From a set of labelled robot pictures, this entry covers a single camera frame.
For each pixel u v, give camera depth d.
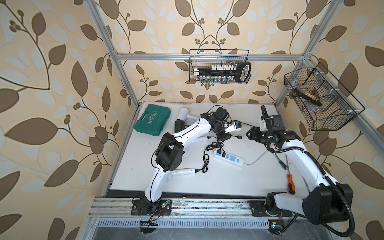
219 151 0.90
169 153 0.53
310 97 0.75
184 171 0.85
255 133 0.73
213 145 0.94
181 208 0.75
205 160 0.89
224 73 0.85
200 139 0.96
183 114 1.08
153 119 1.05
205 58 0.91
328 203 0.39
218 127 0.70
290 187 0.78
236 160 0.89
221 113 0.72
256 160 0.91
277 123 0.62
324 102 0.74
